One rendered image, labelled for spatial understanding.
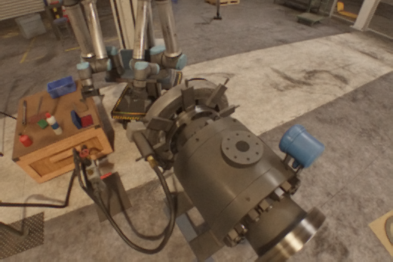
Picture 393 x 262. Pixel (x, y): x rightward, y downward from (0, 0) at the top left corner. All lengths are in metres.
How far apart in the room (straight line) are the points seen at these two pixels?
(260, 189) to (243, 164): 0.14
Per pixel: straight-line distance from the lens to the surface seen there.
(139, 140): 1.21
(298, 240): 0.99
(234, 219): 0.97
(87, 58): 1.94
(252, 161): 0.96
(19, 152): 2.14
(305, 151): 0.99
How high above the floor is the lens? 1.70
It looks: 43 degrees down
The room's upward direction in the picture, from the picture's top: straight up
